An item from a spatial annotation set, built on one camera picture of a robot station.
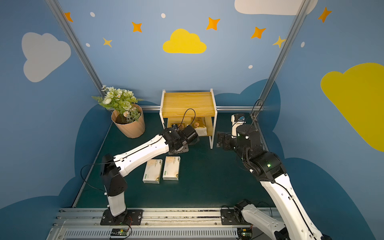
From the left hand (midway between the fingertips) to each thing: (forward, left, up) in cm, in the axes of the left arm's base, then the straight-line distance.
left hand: (182, 144), depth 81 cm
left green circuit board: (-39, +29, -19) cm, 52 cm away
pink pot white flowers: (+20, +37, -1) cm, 42 cm away
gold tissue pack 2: (+10, -9, +6) cm, 15 cm away
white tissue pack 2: (-8, +6, -15) cm, 18 cm away
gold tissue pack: (+3, 0, +13) cm, 13 cm away
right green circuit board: (-38, -33, -20) cm, 54 cm away
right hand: (-3, -22, +18) cm, 29 cm away
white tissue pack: (-10, +17, -14) cm, 24 cm away
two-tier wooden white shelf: (+16, +2, +13) cm, 21 cm away
